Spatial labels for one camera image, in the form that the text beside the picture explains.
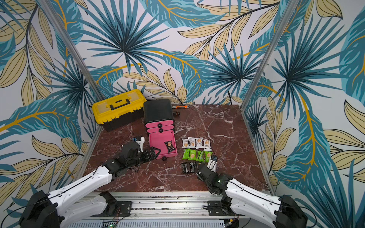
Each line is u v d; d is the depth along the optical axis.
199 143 0.97
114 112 0.94
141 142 0.74
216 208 0.73
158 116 0.93
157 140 0.96
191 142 0.96
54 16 0.70
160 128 0.93
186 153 0.91
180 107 1.20
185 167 0.85
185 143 0.97
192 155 0.92
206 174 0.63
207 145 0.96
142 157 0.70
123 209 0.73
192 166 0.87
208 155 0.91
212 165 0.73
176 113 1.13
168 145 0.95
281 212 0.43
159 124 0.90
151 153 0.72
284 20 0.73
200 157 0.90
